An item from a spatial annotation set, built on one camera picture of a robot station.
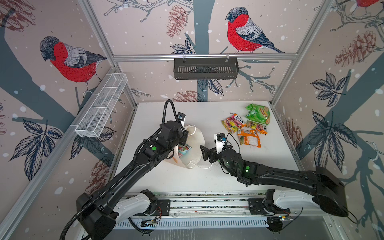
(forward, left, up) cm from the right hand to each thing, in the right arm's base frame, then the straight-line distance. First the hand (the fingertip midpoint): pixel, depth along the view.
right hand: (205, 145), depth 75 cm
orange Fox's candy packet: (+17, -29, -17) cm, 38 cm away
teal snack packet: (+4, +13, -12) cm, 18 cm away
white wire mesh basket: (+2, +55, +14) cm, 57 cm away
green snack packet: (+34, -37, -12) cm, 52 cm away
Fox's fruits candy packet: (+28, -20, -16) cm, 38 cm away
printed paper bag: (+7, +5, -7) cm, 11 cm away
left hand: (+5, +11, +8) cm, 14 cm away
